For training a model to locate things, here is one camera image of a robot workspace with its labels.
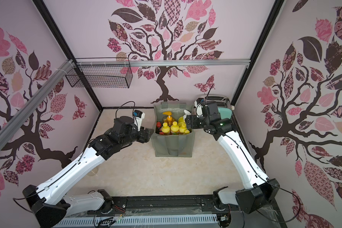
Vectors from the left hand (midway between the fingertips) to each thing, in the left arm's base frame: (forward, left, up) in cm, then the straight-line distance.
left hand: (148, 132), depth 72 cm
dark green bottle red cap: (+10, -4, -7) cm, 12 cm away
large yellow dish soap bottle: (+13, -18, -6) cm, 23 cm away
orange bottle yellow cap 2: (+8, -14, -7) cm, 17 cm away
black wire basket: (+45, +35, +8) cm, 57 cm away
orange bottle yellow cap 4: (+3, -21, -4) cm, 21 cm away
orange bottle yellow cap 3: (+6, -19, -5) cm, 20 cm away
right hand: (+7, -24, +3) cm, 25 cm away
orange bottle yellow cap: (+7, -8, -6) cm, 12 cm away
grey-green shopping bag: (-2, -12, -10) cm, 16 cm away
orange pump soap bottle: (+13, -11, -6) cm, 18 cm away
